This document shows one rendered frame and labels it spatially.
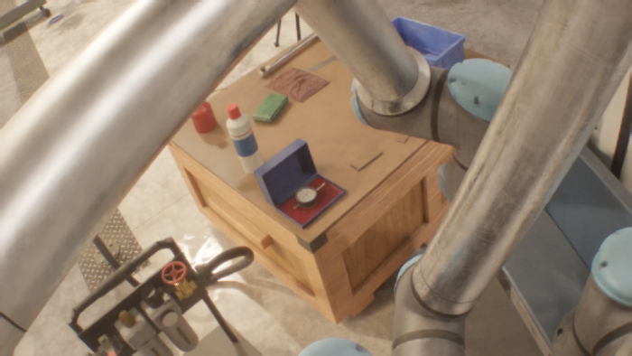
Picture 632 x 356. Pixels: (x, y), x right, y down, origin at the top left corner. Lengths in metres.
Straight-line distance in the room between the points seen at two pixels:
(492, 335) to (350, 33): 0.84
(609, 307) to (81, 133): 0.64
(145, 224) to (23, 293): 2.07
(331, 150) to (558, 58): 1.24
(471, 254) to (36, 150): 0.40
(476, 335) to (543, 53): 1.01
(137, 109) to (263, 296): 1.62
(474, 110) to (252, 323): 1.15
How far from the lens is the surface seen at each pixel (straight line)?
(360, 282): 1.68
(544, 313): 0.97
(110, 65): 0.29
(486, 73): 1.01
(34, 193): 0.26
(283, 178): 1.47
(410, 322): 0.62
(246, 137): 1.50
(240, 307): 1.88
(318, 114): 1.73
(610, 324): 0.72
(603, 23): 0.37
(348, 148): 1.57
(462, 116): 0.98
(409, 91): 0.97
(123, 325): 1.41
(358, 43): 0.80
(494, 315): 1.36
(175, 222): 2.26
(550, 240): 1.07
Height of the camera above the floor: 1.49
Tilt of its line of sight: 43 degrees down
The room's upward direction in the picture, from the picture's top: 17 degrees counter-clockwise
